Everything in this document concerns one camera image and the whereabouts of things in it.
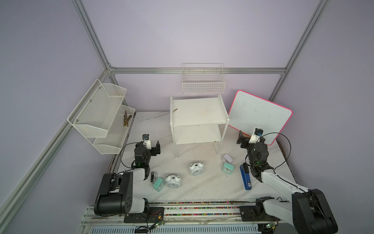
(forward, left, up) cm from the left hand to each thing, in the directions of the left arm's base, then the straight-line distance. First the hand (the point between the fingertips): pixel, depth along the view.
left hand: (150, 142), depth 92 cm
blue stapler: (-19, -58, -6) cm, 62 cm away
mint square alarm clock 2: (-15, -48, -5) cm, 51 cm away
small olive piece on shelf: (+5, -18, +24) cm, 30 cm away
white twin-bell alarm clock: (-24, -17, -1) cm, 29 cm away
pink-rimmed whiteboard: (+15, -63, +12) cm, 66 cm away
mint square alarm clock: (-25, -8, -4) cm, 26 cm away
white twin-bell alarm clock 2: (-17, -30, -1) cm, 34 cm away
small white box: (-10, -49, -4) cm, 50 cm away
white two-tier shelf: (-2, -30, +24) cm, 39 cm away
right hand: (0, -60, +9) cm, 61 cm away
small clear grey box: (-21, -5, -4) cm, 22 cm away
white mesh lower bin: (-10, +15, +14) cm, 23 cm away
